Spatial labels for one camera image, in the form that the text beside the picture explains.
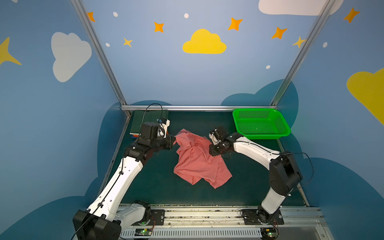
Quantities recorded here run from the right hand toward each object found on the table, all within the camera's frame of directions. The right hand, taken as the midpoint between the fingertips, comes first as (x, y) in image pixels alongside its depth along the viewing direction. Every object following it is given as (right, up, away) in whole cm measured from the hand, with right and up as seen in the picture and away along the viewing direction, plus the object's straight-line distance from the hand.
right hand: (213, 149), depth 90 cm
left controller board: (-37, -37, -19) cm, 56 cm away
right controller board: (+25, -38, -19) cm, 49 cm away
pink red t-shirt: (-11, -8, +3) cm, 14 cm away
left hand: (-21, +9, -16) cm, 27 cm away
